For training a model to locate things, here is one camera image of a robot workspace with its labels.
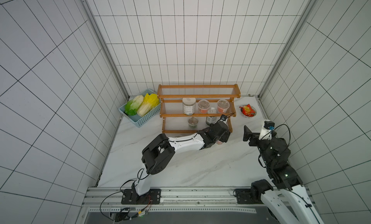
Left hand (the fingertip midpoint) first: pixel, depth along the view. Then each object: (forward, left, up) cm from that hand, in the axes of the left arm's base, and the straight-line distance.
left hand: (220, 131), depth 87 cm
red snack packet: (+20, -23, -4) cm, 31 cm away
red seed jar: (+12, +11, +10) cm, 19 cm away
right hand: (-6, -11, +16) cm, 20 cm away
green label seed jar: (+9, +17, -3) cm, 19 cm away
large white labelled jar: (+10, +20, +13) cm, 26 cm away
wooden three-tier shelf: (+14, +30, -10) cm, 34 cm away
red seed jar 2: (+13, -1, +10) cm, 16 cm away
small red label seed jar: (-11, +4, +8) cm, 14 cm away
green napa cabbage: (+21, +60, 0) cm, 64 cm away
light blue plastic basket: (+10, +55, -3) cm, 56 cm away
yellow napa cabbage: (+27, +49, -3) cm, 56 cm away
